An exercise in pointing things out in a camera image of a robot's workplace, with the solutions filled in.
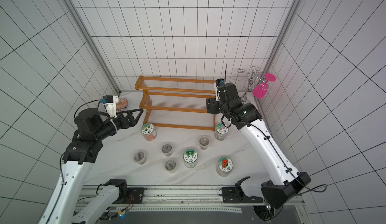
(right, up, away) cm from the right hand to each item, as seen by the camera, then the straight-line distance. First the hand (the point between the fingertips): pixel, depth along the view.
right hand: (207, 101), depth 71 cm
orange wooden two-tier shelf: (-18, -1, +24) cm, 30 cm away
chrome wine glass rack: (+29, +13, +16) cm, 36 cm away
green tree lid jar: (-9, -30, +7) cm, 32 cm away
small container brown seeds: (-19, -34, +7) cm, 40 cm away
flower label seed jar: (+9, -19, +16) cm, 27 cm away
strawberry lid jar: (+9, -33, +3) cm, 35 cm away
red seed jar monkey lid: (-33, -18, +16) cm, 42 cm away
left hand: (-33, -6, -4) cm, 34 cm away
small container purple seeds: (-1, -24, +15) cm, 28 cm away
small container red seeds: (-22, -27, +12) cm, 37 cm away
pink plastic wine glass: (+36, +8, +23) cm, 43 cm away
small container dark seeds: (-36, -31, +9) cm, 48 cm away
